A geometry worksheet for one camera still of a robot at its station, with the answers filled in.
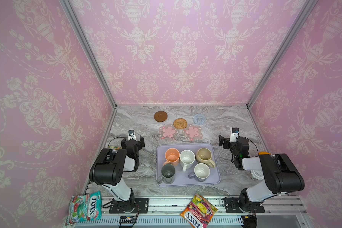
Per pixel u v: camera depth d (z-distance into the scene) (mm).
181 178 836
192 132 1032
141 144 901
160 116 1133
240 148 721
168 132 1032
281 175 466
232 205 733
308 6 687
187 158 890
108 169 473
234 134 814
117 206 683
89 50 859
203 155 902
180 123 1091
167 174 830
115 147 948
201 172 848
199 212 700
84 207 715
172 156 895
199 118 1126
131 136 806
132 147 736
